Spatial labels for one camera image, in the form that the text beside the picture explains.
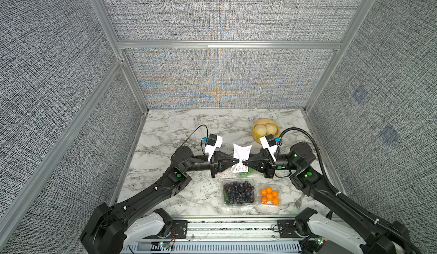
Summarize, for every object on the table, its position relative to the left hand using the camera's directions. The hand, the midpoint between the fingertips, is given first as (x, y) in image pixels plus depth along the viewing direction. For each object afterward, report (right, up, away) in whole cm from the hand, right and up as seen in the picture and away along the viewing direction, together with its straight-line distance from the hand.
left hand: (240, 162), depth 60 cm
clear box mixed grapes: (+5, -5, +2) cm, 7 cm away
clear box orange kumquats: (+16, -20, +21) cm, 34 cm away
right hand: (+2, 0, 0) cm, 2 cm away
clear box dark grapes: (+3, -18, +18) cm, 25 cm away
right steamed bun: (+24, +11, +42) cm, 50 cm away
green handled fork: (+30, -23, +19) cm, 42 cm away
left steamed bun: (+18, +11, +41) cm, 46 cm away
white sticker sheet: (0, +3, -2) cm, 4 cm away
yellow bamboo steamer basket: (+22, +16, +48) cm, 55 cm away
